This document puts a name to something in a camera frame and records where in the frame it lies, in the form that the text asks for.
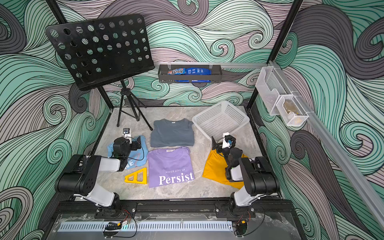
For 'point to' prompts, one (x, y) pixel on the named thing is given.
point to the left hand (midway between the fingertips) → (132, 135)
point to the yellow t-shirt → (215, 169)
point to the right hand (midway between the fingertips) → (223, 135)
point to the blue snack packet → (198, 71)
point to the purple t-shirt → (169, 166)
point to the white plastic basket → (223, 117)
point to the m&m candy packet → (177, 71)
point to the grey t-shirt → (172, 133)
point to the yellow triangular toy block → (135, 174)
